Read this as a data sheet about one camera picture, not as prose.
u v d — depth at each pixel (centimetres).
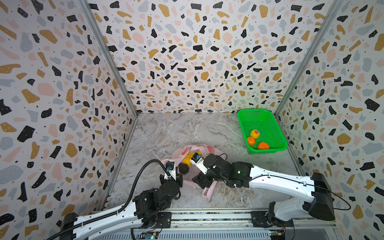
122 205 51
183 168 86
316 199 40
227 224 73
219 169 52
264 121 117
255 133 103
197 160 61
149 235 70
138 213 52
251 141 100
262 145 97
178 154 76
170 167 61
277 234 72
